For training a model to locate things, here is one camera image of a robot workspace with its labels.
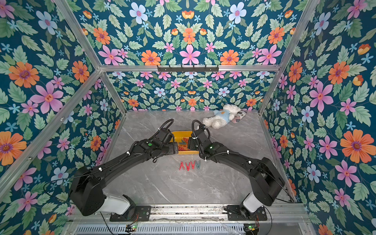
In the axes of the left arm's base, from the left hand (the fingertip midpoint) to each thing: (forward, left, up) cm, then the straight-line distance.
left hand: (174, 148), depth 84 cm
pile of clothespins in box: (+8, -5, -11) cm, 14 cm away
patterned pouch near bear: (+30, -49, -9) cm, 58 cm away
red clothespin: (-6, -3, -12) cm, 14 cm away
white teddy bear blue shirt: (+26, -34, -4) cm, 43 cm away
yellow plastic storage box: (-5, -4, +19) cm, 20 cm away
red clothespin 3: (-6, -10, -12) cm, 17 cm away
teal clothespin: (-6, -13, -12) cm, 19 cm away
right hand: (+3, -11, +2) cm, 11 cm away
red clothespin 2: (-8, -7, -12) cm, 16 cm away
